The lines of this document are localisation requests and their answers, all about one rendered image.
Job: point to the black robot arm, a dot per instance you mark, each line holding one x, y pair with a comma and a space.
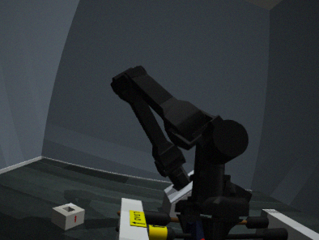
217, 141

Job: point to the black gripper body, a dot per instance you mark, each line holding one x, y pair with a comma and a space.
207, 196

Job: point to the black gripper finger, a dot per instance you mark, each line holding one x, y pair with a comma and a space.
217, 229
185, 218

